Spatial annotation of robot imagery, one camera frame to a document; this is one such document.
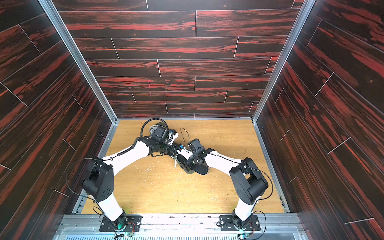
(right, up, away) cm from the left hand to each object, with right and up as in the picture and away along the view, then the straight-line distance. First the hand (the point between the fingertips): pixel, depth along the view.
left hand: (180, 151), depth 88 cm
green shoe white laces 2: (+3, -8, -8) cm, 12 cm away
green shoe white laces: (-10, +13, -17) cm, 24 cm away
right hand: (+4, -6, +4) cm, 8 cm away
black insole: (+11, -8, -11) cm, 17 cm away
